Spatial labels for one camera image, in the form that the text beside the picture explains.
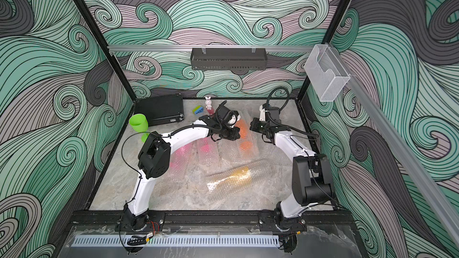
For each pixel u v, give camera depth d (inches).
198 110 43.7
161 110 47.3
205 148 34.6
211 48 37.4
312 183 17.5
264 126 30.5
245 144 33.5
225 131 31.2
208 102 43.3
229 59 37.6
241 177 30.6
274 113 28.2
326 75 30.4
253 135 35.5
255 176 30.6
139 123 34.9
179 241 29.9
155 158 21.1
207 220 29.4
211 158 33.6
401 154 20.3
